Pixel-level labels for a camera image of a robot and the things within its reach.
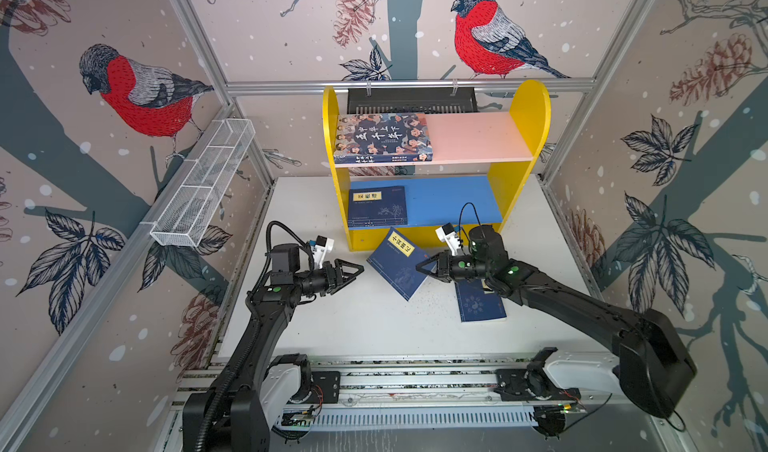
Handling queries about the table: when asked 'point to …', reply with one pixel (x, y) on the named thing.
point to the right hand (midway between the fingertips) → (416, 272)
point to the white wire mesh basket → (184, 216)
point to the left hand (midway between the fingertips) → (356, 275)
